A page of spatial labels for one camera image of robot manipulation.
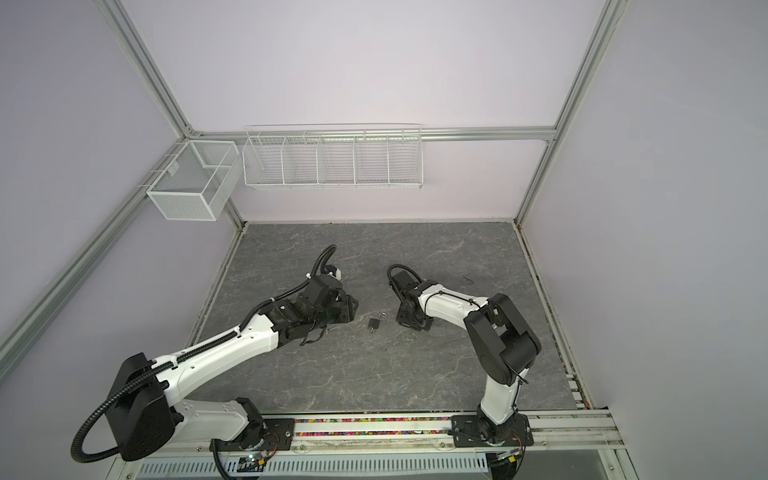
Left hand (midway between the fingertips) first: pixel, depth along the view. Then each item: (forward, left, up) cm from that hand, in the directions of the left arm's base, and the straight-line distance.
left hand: (352, 308), depth 81 cm
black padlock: (+1, -5, -14) cm, 15 cm away
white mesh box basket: (+46, +52, +10) cm, 70 cm away
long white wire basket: (+49, +7, +15) cm, 52 cm away
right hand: (+1, -16, -14) cm, 22 cm away
